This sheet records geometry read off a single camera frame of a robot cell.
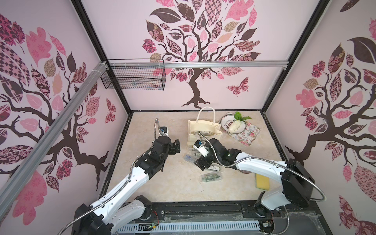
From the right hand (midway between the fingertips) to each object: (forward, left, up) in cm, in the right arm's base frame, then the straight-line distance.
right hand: (198, 156), depth 83 cm
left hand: (+4, +15, +8) cm, 18 cm away
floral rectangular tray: (+20, -35, -10) cm, 42 cm away
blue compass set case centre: (+3, +5, -9) cm, 11 cm away
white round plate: (+31, -26, -9) cm, 41 cm away
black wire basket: (+48, +41, +25) cm, 68 cm away
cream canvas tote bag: (+24, 0, -6) cm, 25 cm away
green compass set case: (-9, -7, -8) cm, 14 cm away
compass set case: (-3, -9, -9) cm, 13 cm away
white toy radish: (+28, -29, -7) cm, 41 cm away
